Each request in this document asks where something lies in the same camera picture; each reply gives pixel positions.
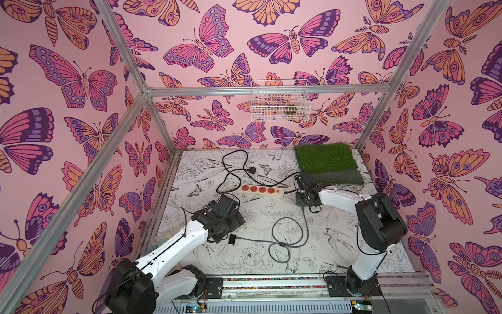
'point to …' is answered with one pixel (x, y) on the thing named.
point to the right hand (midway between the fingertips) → (303, 198)
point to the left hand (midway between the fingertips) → (238, 223)
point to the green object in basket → (291, 110)
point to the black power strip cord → (253, 170)
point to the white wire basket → (280, 101)
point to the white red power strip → (264, 190)
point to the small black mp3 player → (232, 239)
